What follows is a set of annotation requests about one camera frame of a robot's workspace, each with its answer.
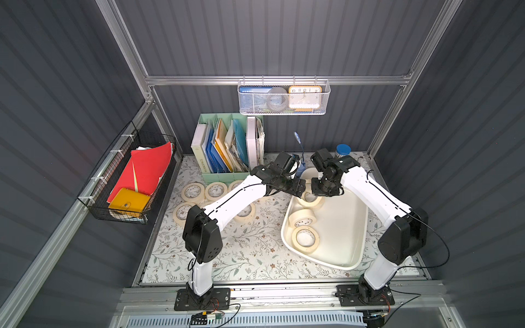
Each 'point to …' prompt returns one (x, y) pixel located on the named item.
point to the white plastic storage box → (342, 227)
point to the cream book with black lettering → (197, 148)
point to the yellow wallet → (128, 199)
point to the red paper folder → (145, 169)
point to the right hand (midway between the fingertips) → (322, 191)
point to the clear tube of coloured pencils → (342, 149)
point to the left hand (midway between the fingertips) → (296, 184)
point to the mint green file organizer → (234, 145)
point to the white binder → (251, 130)
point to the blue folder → (217, 163)
